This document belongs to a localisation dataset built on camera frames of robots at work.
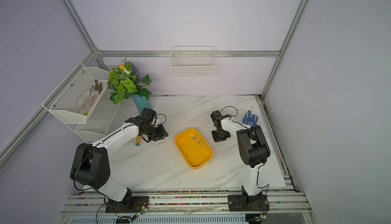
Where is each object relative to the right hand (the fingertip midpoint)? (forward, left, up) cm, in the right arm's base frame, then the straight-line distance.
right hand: (221, 140), depth 97 cm
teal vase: (+24, +54, +12) cm, 60 cm away
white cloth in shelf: (+8, +73, +32) cm, 80 cm away
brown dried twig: (+16, +70, +33) cm, 79 cm away
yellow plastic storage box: (-5, +18, 0) cm, 19 cm away
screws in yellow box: (+2, +18, 0) cm, 18 cm away
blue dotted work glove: (+12, -21, +4) cm, 25 cm away
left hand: (-1, +34, +10) cm, 35 cm away
